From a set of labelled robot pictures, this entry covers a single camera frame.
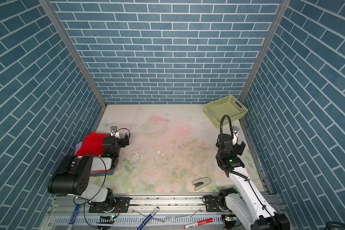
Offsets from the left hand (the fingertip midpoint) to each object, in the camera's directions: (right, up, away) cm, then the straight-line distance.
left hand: (121, 133), depth 93 cm
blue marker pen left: (-14, -41, -26) cm, 50 cm away
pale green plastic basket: (+81, +21, +27) cm, 88 cm away
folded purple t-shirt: (-23, -7, -8) cm, 25 cm away
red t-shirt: (-16, -6, -4) cm, 18 cm away
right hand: (+69, -1, -13) cm, 70 cm away
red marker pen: (+53, -40, -23) cm, 70 cm away
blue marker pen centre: (+22, -39, -24) cm, 51 cm away
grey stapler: (+49, -27, -12) cm, 57 cm away
